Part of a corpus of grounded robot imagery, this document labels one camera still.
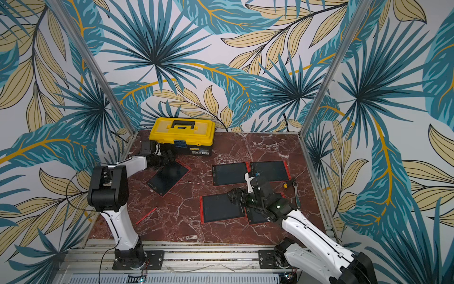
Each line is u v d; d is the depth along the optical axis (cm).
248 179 72
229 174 102
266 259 74
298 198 93
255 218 86
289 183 95
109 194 53
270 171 103
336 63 84
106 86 93
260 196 59
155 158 87
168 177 109
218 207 88
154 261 73
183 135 95
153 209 87
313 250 47
